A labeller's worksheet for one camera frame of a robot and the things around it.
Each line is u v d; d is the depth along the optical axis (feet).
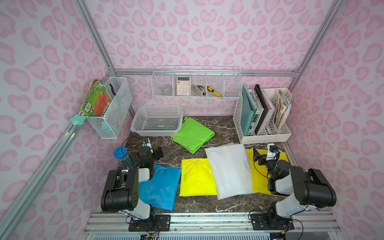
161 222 2.38
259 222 2.36
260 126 3.04
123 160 2.57
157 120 3.85
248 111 2.68
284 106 2.96
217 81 3.34
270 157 2.52
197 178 2.78
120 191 1.51
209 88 3.23
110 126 2.37
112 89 2.89
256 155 2.69
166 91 3.07
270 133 3.52
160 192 2.68
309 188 1.48
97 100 2.38
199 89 3.18
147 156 2.45
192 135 3.40
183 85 3.12
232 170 2.86
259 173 2.45
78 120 2.05
